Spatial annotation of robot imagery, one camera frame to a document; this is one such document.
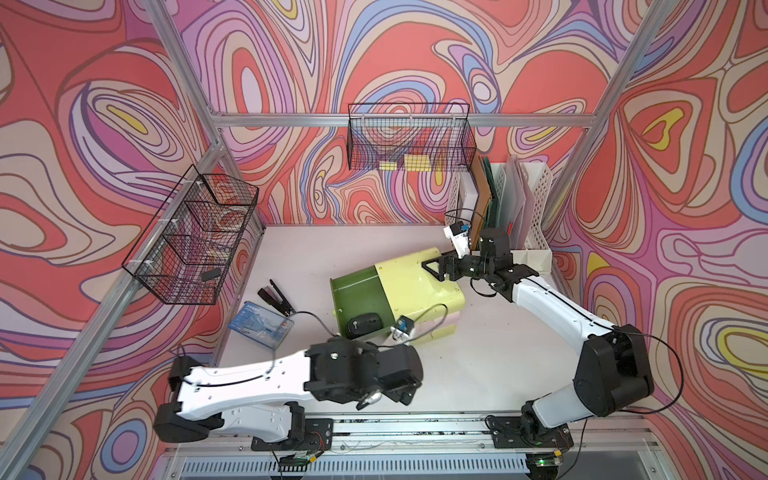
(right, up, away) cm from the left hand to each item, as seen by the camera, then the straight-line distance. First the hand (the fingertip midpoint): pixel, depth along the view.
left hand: (408, 376), depth 63 cm
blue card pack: (-43, +4, +28) cm, 52 cm away
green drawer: (-13, +15, +22) cm, 29 cm away
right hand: (+8, +22, +20) cm, 31 cm away
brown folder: (+24, +52, +28) cm, 64 cm away
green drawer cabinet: (-1, +17, +12) cm, 21 cm away
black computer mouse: (-11, +8, +12) cm, 18 cm away
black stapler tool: (-42, +11, +34) cm, 55 cm away
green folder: (+28, +38, +28) cm, 55 cm away
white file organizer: (+36, +45, +25) cm, 63 cm away
